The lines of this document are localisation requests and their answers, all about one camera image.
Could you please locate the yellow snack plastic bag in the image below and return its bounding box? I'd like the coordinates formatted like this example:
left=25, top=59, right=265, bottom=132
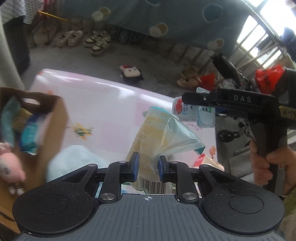
left=126, top=106, right=205, bottom=194

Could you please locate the blue wet wipes pack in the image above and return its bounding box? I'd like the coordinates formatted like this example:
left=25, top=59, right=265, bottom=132
left=20, top=112, right=53, bottom=156

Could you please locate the pink plush doll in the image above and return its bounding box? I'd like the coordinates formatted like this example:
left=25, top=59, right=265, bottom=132
left=1, top=143, right=26, bottom=196

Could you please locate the gold tissue pack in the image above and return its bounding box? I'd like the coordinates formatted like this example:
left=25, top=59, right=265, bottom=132
left=13, top=108, right=33, bottom=133

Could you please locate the teal checked cloth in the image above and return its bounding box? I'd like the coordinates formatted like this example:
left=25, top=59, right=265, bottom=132
left=1, top=96, right=21, bottom=148

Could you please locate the person right hand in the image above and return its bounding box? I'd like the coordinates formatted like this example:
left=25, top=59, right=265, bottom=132
left=249, top=139, right=296, bottom=197

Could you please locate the blue white paper box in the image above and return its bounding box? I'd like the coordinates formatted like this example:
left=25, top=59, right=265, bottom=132
left=193, top=154, right=225, bottom=171

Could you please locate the red plastic bag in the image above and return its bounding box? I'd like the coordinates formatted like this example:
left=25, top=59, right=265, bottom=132
left=200, top=64, right=285, bottom=94

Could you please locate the white tied plastic bag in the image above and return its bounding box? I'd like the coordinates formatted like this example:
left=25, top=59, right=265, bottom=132
left=46, top=145, right=109, bottom=182

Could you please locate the white yogurt cup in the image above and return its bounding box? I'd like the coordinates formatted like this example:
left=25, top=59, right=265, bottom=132
left=172, top=96, right=216, bottom=128

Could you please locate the brown cardboard box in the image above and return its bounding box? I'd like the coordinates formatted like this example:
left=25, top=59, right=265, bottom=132
left=1, top=87, right=68, bottom=233

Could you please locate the green fuzzy sleeve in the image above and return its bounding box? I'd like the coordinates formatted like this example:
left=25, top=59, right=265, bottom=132
left=280, top=194, right=296, bottom=241

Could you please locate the black red plush toy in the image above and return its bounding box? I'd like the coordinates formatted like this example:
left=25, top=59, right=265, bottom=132
left=119, top=65, right=144, bottom=84

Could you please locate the blue dotted bedsheet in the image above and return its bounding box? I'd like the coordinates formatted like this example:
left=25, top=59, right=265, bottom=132
left=61, top=0, right=249, bottom=56

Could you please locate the green white sneaker pair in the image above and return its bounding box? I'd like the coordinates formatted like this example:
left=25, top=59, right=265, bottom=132
left=83, top=31, right=111, bottom=56

